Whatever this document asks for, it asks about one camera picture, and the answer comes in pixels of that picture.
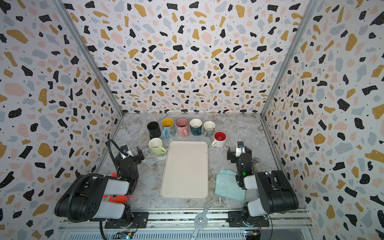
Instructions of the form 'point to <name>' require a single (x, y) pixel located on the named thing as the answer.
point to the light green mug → (156, 145)
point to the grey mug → (209, 127)
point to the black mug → (154, 129)
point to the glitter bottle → (256, 167)
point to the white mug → (220, 138)
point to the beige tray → (185, 173)
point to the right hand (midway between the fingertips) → (237, 144)
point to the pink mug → (182, 126)
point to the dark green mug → (195, 125)
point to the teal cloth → (226, 185)
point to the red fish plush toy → (120, 199)
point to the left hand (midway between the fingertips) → (128, 148)
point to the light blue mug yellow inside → (168, 128)
